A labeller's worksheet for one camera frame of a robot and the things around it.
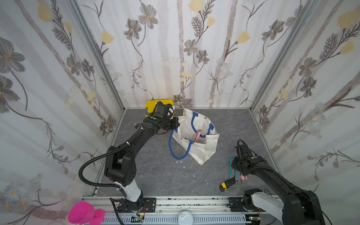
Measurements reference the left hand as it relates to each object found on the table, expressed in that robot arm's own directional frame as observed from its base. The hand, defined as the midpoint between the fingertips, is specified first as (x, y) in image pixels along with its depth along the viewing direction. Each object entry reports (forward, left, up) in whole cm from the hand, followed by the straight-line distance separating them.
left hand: (182, 123), depth 85 cm
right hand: (-20, -34, -18) cm, 43 cm away
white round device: (-48, 0, -14) cm, 49 cm away
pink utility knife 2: (-28, -36, -19) cm, 50 cm away
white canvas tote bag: (-13, -15, -8) cm, 21 cm away
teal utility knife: (-24, -31, -19) cm, 43 cm away
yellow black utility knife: (-32, -24, -19) cm, 44 cm away
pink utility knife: (-1, -11, -13) cm, 17 cm away
